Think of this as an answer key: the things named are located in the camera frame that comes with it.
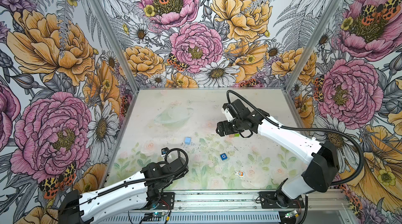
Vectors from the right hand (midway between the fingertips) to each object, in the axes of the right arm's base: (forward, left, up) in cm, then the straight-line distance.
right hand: (225, 134), depth 80 cm
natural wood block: (+7, -6, -15) cm, 18 cm away
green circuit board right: (-33, -26, -17) cm, 45 cm away
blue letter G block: (-6, 0, -15) cm, 16 cm away
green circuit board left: (-31, +33, -16) cm, 48 cm away
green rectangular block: (-6, -4, +9) cm, 11 cm away
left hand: (-15, +26, -12) cm, 32 cm away
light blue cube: (+5, +21, -15) cm, 26 cm away
